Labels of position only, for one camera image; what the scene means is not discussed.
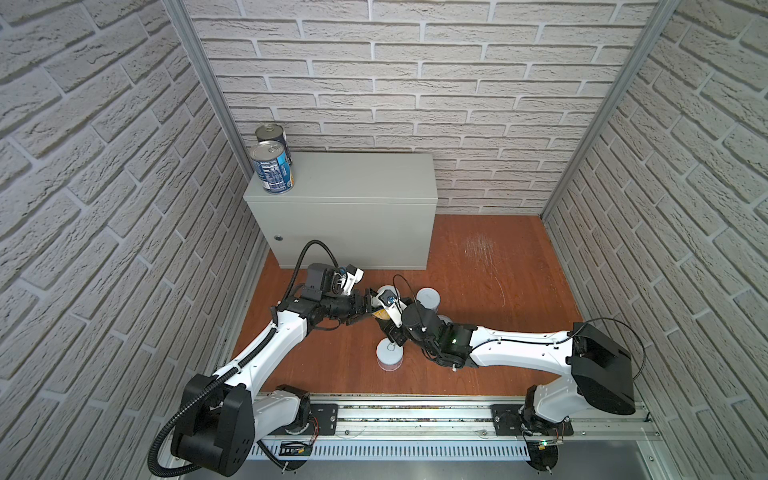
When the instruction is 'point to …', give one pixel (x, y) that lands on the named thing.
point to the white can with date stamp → (447, 320)
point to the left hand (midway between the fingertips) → (380, 305)
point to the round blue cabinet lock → (278, 238)
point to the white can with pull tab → (389, 355)
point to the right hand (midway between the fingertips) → (386, 308)
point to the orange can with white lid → (382, 314)
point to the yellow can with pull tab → (386, 291)
